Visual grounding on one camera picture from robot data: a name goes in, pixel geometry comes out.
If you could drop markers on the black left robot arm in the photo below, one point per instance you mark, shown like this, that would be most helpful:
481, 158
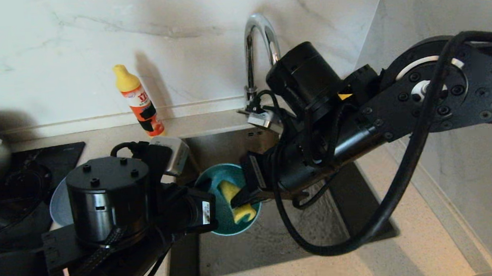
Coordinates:
25, 271

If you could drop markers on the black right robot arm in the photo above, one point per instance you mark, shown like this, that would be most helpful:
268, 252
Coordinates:
479, 83

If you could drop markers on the orange yellow dish soap bottle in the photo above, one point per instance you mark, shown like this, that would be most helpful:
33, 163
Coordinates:
139, 103

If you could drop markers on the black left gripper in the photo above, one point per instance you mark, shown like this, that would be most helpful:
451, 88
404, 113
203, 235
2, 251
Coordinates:
172, 213

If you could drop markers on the teal bowl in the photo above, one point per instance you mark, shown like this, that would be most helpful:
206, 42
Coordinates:
223, 223

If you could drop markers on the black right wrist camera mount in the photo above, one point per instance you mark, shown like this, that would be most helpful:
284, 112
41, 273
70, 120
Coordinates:
306, 76

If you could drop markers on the black frying pan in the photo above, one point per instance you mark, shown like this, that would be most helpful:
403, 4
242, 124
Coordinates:
13, 200

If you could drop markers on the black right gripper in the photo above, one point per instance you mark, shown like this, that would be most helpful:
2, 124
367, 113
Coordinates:
314, 164

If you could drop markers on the yellow sponge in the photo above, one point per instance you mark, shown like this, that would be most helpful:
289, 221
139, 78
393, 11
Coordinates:
246, 215

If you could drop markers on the blue plate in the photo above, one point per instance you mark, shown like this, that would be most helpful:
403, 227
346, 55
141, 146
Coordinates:
60, 206

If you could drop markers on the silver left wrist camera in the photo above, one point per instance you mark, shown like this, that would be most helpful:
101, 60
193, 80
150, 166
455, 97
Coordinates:
175, 156

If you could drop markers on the stainless steel sink basin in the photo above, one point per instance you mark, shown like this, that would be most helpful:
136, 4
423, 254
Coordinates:
243, 256

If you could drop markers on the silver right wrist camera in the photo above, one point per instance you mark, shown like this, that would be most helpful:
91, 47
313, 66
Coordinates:
264, 119

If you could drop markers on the chrome gooseneck faucet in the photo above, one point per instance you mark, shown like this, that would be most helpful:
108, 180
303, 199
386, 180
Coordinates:
249, 49

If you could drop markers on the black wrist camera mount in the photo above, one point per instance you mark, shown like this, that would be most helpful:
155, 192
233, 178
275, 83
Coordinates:
106, 200
306, 76

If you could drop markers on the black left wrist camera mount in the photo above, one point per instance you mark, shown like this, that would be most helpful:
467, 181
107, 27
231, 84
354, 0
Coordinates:
106, 200

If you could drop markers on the black induction cooktop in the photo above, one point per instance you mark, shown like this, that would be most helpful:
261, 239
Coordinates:
61, 156

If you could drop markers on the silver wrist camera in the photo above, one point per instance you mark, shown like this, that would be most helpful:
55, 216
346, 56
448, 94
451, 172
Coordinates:
175, 156
264, 119

